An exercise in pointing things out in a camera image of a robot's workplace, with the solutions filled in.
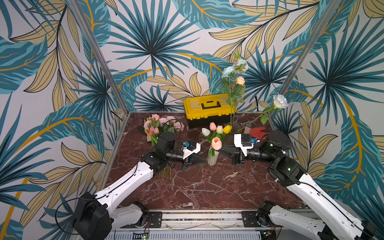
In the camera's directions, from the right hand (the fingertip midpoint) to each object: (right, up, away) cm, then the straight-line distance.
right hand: (214, 145), depth 53 cm
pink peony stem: (-40, +7, +50) cm, 64 cm away
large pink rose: (-34, +12, +51) cm, 62 cm away
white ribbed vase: (+4, -13, +33) cm, 36 cm away
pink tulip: (-34, +3, +47) cm, 58 cm away
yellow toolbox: (-2, +18, +48) cm, 51 cm away
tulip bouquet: (+3, +2, +20) cm, 21 cm away
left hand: (-3, -9, +13) cm, 16 cm away
